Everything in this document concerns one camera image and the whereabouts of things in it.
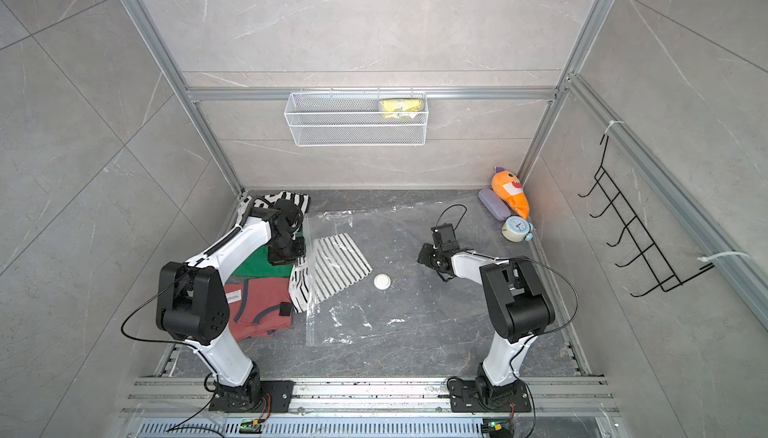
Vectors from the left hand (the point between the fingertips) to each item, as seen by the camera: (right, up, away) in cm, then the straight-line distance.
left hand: (301, 256), depth 90 cm
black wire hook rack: (+84, +10, -23) cm, 88 cm away
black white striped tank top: (-9, +19, +27) cm, 34 cm away
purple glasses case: (+67, +17, +21) cm, 72 cm away
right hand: (+40, -1, +9) cm, 41 cm away
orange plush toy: (+73, +23, +20) cm, 79 cm away
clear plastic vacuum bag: (+19, -10, +2) cm, 22 cm away
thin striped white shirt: (+8, -3, +7) cm, 11 cm away
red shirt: (-12, -14, -4) cm, 19 cm away
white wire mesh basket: (+16, +46, +10) cm, 50 cm away
